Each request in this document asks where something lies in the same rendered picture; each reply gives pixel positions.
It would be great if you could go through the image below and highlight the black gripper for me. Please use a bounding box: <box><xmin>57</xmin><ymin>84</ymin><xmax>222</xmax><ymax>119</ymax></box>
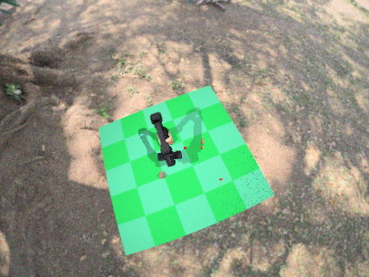
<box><xmin>157</xmin><ymin>150</ymin><xmax>182</xmax><ymax>161</ymax></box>

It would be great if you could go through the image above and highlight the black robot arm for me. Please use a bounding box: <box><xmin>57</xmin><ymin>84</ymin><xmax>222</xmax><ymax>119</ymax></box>
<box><xmin>150</xmin><ymin>111</ymin><xmax>175</xmax><ymax>167</ymax></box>

